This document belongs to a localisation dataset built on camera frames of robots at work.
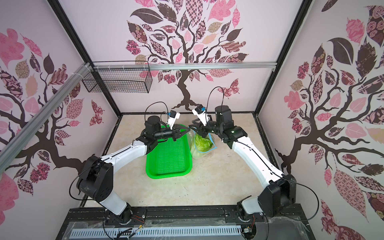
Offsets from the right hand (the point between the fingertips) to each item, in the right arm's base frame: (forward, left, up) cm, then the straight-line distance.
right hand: (193, 121), depth 73 cm
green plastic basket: (-4, +16, -32) cm, 36 cm away
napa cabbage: (-6, -4, -13) cm, 15 cm away
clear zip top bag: (-8, -6, -20) cm, 22 cm away
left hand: (0, +2, -7) cm, 7 cm away
